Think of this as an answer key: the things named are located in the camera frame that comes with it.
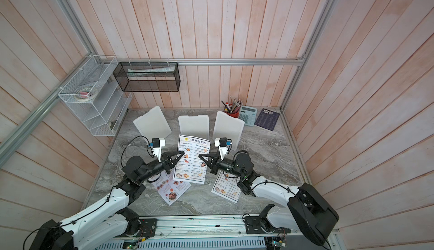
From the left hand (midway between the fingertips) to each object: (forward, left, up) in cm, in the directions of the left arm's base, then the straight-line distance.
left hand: (184, 155), depth 72 cm
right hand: (-1, -7, 0) cm, 7 cm away
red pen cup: (+38, -25, -10) cm, 46 cm away
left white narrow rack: (+23, +21, -7) cm, 32 cm away
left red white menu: (-8, +9, -21) cm, 25 cm away
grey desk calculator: (+42, -37, -20) cm, 59 cm away
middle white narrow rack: (+22, -2, -7) cm, 23 cm away
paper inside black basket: (+44, +23, +13) cm, 51 cm away
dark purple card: (+40, -50, -21) cm, 68 cm away
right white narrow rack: (+21, -20, -6) cm, 30 cm away
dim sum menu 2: (-6, -20, -22) cm, 30 cm away
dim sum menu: (-5, -4, -3) cm, 6 cm away
